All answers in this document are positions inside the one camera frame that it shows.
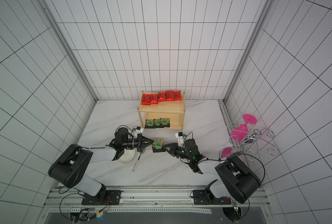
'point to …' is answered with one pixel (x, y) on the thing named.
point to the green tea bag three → (165, 122)
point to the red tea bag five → (177, 95)
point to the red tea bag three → (162, 96)
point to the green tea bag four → (157, 146)
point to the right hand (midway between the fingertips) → (159, 148)
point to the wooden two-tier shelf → (164, 114)
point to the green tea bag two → (149, 123)
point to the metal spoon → (142, 151)
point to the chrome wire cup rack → (250, 143)
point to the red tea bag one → (146, 99)
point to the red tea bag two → (154, 98)
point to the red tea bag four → (169, 95)
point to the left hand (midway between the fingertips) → (152, 143)
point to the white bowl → (128, 156)
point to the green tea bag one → (156, 123)
